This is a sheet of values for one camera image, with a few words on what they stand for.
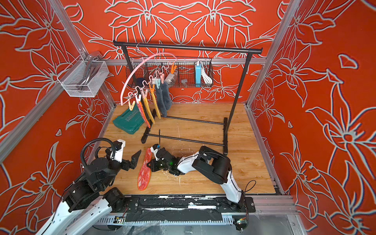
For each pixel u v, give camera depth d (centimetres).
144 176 81
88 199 47
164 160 68
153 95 79
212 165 51
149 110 83
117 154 55
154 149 80
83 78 83
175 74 95
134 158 61
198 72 86
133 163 62
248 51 54
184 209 73
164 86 85
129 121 103
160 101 86
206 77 90
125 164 60
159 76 79
